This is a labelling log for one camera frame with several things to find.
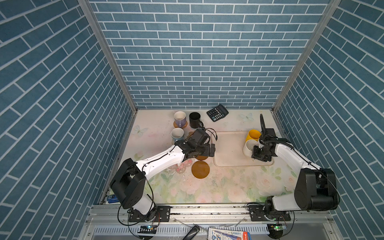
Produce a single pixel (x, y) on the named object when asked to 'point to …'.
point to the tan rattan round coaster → (175, 126)
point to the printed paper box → (213, 234)
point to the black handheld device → (192, 233)
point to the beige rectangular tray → (229, 150)
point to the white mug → (248, 147)
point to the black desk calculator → (217, 113)
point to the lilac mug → (180, 117)
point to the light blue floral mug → (177, 133)
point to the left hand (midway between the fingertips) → (209, 149)
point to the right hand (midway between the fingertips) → (253, 154)
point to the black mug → (194, 120)
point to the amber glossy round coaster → (201, 157)
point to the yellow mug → (253, 134)
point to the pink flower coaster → (181, 169)
